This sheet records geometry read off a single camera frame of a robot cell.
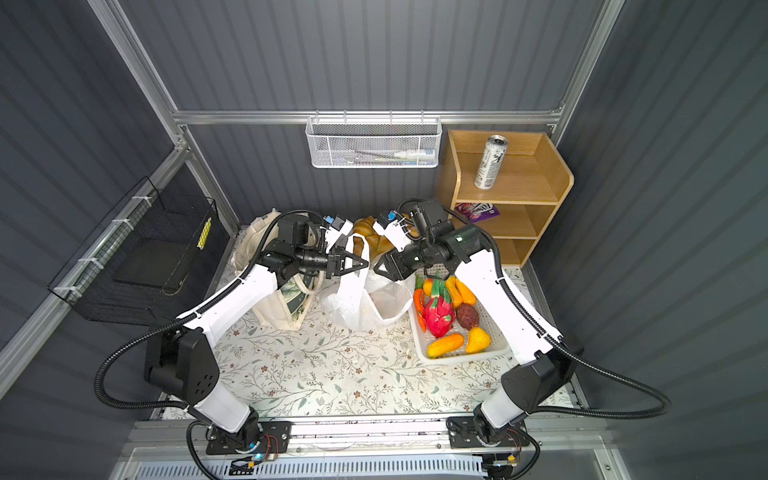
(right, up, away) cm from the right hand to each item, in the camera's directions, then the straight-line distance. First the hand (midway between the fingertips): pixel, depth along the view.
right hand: (385, 266), depth 71 cm
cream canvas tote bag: (-27, -12, +12) cm, 32 cm away
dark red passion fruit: (+24, -16, +17) cm, 34 cm away
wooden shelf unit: (+36, +24, +17) cm, 47 cm away
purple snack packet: (+30, +17, +27) cm, 44 cm away
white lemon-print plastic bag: (-6, -8, +5) cm, 11 cm away
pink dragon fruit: (+15, -13, +14) cm, 25 cm away
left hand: (-5, 0, +3) cm, 6 cm away
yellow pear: (+26, -21, +12) cm, 36 cm away
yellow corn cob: (+17, -23, +13) cm, 32 cm away
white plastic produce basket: (+10, -20, +9) cm, 24 cm away
